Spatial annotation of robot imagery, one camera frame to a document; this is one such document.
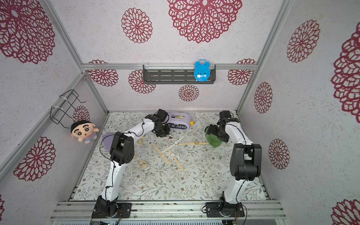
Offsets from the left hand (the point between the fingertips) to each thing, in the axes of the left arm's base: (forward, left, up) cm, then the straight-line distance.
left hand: (169, 133), depth 101 cm
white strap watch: (-6, -5, -3) cm, 8 cm away
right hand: (-4, -31, +7) cm, 32 cm away
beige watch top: (-22, +16, -2) cm, 27 cm away
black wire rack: (-9, +55, +31) cm, 64 cm away
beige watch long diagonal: (-15, +3, -3) cm, 16 cm away
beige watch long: (-15, -3, -3) cm, 16 cm away
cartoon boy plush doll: (-9, +49, +16) cm, 53 cm away
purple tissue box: (+9, -7, +5) cm, 12 cm away
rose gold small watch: (-1, -1, -3) cm, 3 cm away
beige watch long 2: (-6, -19, -4) cm, 21 cm away
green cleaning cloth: (-7, -31, +2) cm, 32 cm away
